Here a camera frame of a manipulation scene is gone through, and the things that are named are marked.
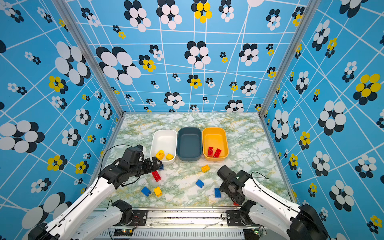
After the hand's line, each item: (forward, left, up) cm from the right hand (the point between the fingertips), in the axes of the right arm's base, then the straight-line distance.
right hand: (227, 193), depth 80 cm
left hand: (+11, +38, +13) cm, 41 cm away
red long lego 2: (+24, +4, +1) cm, 25 cm away
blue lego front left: (0, +44, +2) cm, 44 cm away
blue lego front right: (0, +5, +1) cm, 5 cm away
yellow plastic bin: (+32, +5, 0) cm, 33 cm away
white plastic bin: (+35, +40, +1) cm, 53 cm away
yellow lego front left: (0, +38, +3) cm, 38 cm away
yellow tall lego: (+21, +34, +2) cm, 40 cm away
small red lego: (-5, -4, -1) cm, 6 cm away
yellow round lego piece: (+22, +40, +3) cm, 46 cm away
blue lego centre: (+5, +15, 0) cm, 16 cm away
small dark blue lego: (+12, +37, +6) cm, 39 cm away
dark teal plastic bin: (+34, +22, -3) cm, 41 cm away
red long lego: (+26, +8, +1) cm, 27 cm away
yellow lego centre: (+14, +12, 0) cm, 18 cm away
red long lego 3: (+9, +40, +2) cm, 41 cm away
